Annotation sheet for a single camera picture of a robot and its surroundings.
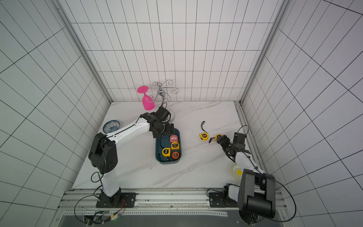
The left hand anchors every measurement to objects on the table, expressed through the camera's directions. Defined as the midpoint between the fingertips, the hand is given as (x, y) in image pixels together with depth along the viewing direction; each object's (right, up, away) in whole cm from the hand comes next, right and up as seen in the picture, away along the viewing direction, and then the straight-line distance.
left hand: (166, 135), depth 88 cm
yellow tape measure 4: (0, -11, 0) cm, 11 cm away
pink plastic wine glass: (-15, +22, +13) cm, 29 cm away
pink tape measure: (+4, -3, +7) cm, 9 cm away
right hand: (+32, -3, +3) cm, 33 cm away
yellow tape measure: (+25, -2, +9) cm, 27 cm away
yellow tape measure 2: (+34, -2, +8) cm, 35 cm away
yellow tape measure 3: (+5, -7, +3) cm, 10 cm away
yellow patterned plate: (+43, -21, -5) cm, 48 cm away
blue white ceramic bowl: (-43, +5, +13) cm, 45 cm away
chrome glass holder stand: (-2, +26, +4) cm, 27 cm away
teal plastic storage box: (-3, -6, +8) cm, 10 cm away
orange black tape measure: (+6, -12, -2) cm, 13 cm away
